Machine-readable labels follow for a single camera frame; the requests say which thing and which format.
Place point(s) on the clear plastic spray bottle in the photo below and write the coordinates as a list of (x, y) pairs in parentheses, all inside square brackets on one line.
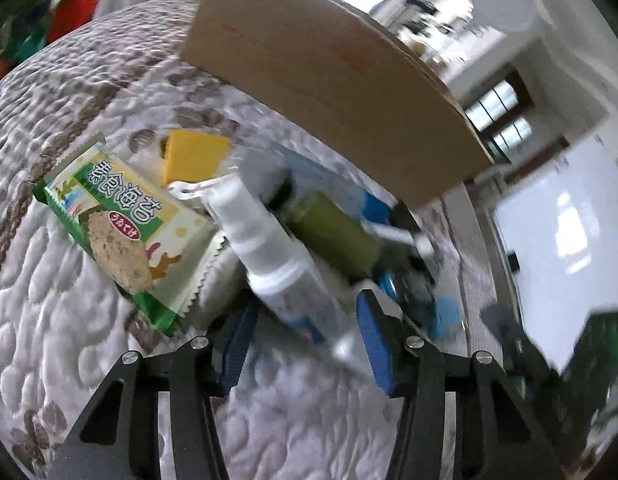
[(281, 272)]

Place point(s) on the white ring light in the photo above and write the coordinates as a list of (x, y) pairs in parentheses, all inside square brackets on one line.
[(506, 16)]

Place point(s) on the red plastic stool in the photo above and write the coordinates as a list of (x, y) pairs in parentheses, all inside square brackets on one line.
[(70, 15)]

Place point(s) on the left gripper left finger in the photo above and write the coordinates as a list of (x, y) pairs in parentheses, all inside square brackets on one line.
[(116, 435)]

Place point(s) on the green cylindrical can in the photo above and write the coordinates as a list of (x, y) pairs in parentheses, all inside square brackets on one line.
[(337, 238)]

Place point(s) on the yellow sponge block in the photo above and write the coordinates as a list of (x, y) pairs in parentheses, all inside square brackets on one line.
[(193, 156)]

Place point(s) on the large cardboard box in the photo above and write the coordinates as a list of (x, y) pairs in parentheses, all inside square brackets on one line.
[(335, 72)]

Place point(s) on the blue plastic block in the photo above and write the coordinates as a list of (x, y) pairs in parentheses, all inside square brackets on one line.
[(448, 318)]

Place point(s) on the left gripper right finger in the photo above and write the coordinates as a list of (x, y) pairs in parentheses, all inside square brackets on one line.
[(496, 435)]

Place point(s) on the green seaweed snack packet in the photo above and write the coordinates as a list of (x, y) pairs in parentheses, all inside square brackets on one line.
[(155, 248)]

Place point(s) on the white board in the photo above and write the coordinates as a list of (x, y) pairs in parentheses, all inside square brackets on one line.
[(562, 227)]

